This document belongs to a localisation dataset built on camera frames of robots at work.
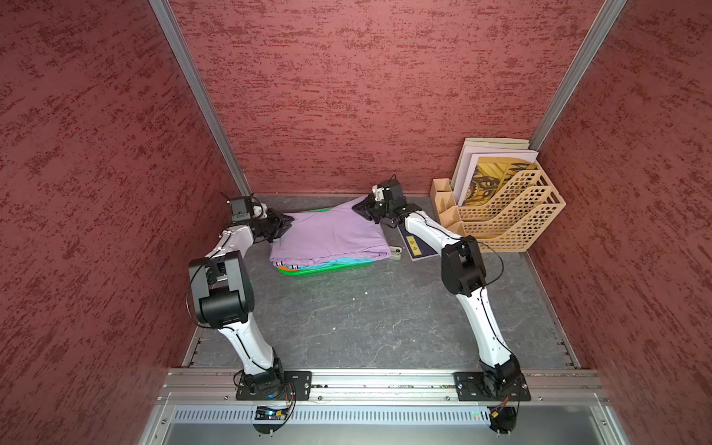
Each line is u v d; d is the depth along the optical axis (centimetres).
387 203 85
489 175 100
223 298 51
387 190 82
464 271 63
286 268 85
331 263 87
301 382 74
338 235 92
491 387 65
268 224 85
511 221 100
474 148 100
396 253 100
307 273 87
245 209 76
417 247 103
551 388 76
